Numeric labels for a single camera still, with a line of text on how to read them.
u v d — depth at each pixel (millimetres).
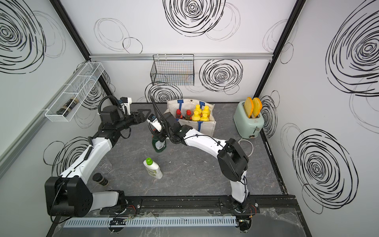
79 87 807
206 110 878
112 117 616
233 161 473
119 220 713
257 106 908
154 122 706
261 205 735
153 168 724
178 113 894
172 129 642
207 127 848
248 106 914
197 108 886
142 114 704
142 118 702
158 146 889
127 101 708
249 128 894
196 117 854
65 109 657
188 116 913
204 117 831
